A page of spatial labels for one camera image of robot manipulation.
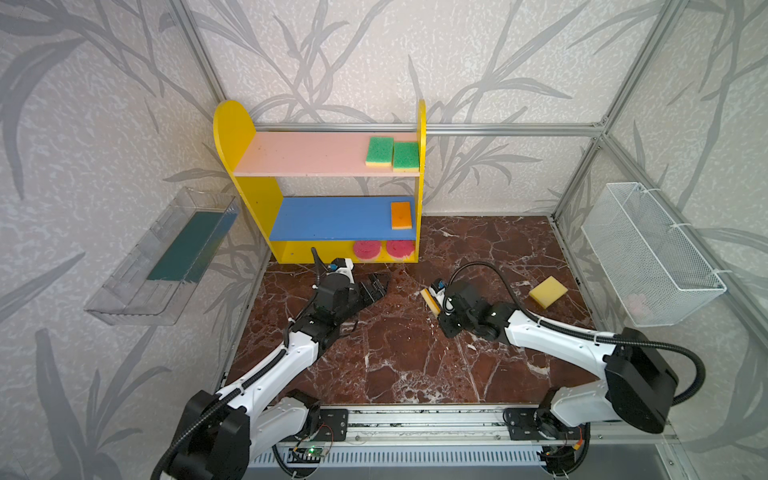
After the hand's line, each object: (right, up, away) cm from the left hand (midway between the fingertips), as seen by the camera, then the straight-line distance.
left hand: (385, 274), depth 81 cm
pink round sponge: (+4, +6, +24) cm, 25 cm away
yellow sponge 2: (+13, -10, +3) cm, 17 cm away
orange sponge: (+4, +18, +18) cm, 25 cm away
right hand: (+15, -10, +5) cm, 19 cm away
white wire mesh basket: (+59, +2, -18) cm, 62 cm away
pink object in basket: (+63, -7, -9) cm, 64 cm away
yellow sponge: (+53, -8, +18) cm, 57 cm away
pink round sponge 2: (-8, +6, +25) cm, 27 cm away
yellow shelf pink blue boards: (-25, +28, +36) cm, 52 cm away
